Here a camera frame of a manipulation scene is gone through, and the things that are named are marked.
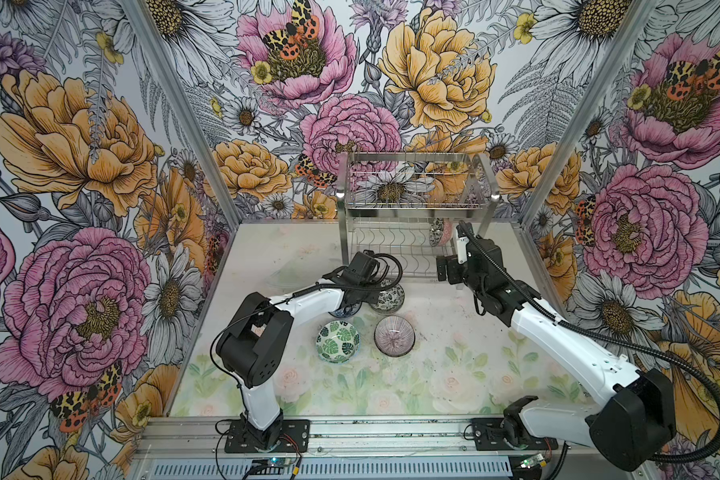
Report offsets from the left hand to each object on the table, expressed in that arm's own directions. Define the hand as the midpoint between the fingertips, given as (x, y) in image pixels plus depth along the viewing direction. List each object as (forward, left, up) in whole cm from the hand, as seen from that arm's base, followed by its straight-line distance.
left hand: (369, 296), depth 93 cm
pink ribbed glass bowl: (-11, -7, -4) cm, 14 cm away
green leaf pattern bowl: (-13, +9, -3) cm, 16 cm away
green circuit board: (-41, +22, -6) cm, 47 cm away
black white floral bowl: (+1, -7, -4) cm, 8 cm away
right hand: (0, -23, +16) cm, 28 cm away
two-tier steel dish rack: (+43, -18, -1) cm, 47 cm away
